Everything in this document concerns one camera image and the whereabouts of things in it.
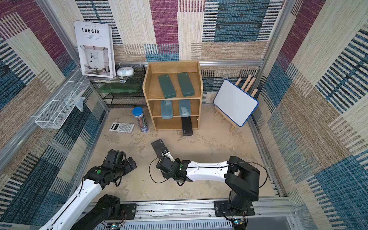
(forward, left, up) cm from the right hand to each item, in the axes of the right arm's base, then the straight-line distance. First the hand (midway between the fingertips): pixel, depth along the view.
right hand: (167, 165), depth 83 cm
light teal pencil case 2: (+33, -10, +13) cm, 37 cm away
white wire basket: (+15, +53, +29) cm, 62 cm away
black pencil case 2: (+28, -11, 0) cm, 30 cm away
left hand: (-1, +21, +2) cm, 21 cm away
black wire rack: (+55, +38, 0) cm, 67 cm away
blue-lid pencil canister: (+29, +19, +13) cm, 37 cm away
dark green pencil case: (+37, -1, +25) cm, 45 cm away
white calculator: (+30, +35, -3) cm, 47 cm away
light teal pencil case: (+33, +1, +12) cm, 35 cm away
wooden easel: (+36, -37, +1) cm, 52 cm away
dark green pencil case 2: (+39, -11, +27) cm, 48 cm away
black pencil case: (+10, +5, +1) cm, 12 cm away
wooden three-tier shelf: (+33, +7, +24) cm, 42 cm away
